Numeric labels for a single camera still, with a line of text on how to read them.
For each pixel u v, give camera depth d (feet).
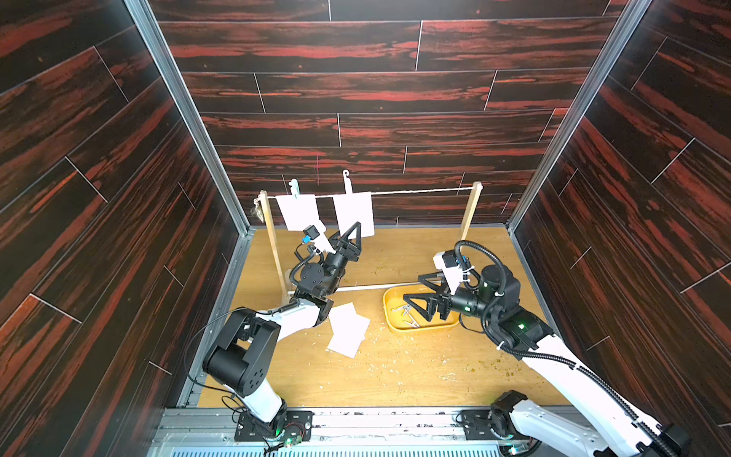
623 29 2.23
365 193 2.21
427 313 1.95
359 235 2.40
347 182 2.17
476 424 2.41
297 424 2.42
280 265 2.70
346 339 2.98
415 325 2.98
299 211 2.31
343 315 3.14
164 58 2.38
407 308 2.05
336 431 2.46
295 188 2.06
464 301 1.94
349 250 2.29
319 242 2.28
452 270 1.92
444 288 1.96
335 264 2.32
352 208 2.29
